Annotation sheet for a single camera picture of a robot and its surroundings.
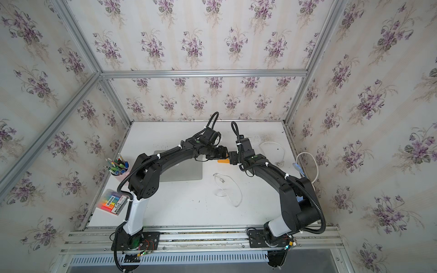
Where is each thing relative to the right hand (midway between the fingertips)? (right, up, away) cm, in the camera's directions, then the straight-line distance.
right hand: (239, 155), depth 91 cm
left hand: (-7, 0, 0) cm, 7 cm away
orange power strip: (-9, -2, -8) cm, 12 cm away
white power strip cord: (+38, -3, +13) cm, 40 cm away
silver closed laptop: (-27, -9, +4) cm, 28 cm away
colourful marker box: (-64, -22, -8) cm, 68 cm away
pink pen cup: (-62, -6, -7) cm, 63 cm away
